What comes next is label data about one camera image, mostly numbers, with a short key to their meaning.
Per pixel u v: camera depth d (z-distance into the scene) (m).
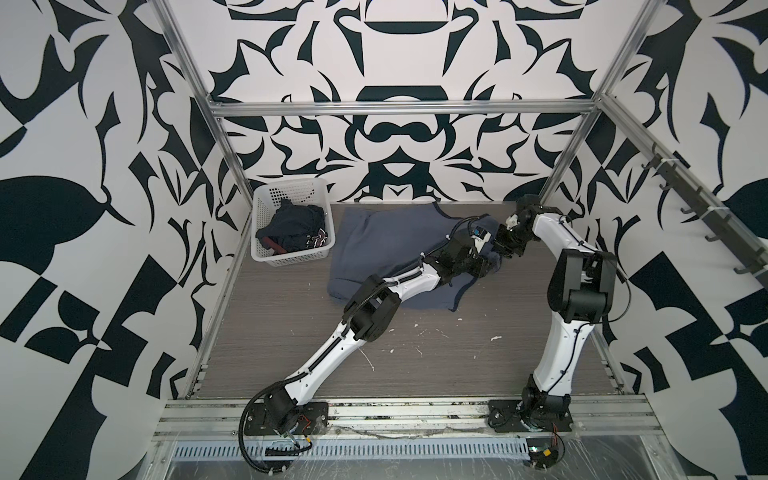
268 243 0.97
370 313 0.65
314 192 1.18
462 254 0.81
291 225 0.99
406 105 0.91
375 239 1.08
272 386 0.66
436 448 0.71
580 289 0.56
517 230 0.85
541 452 0.71
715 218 0.59
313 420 0.74
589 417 0.76
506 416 0.74
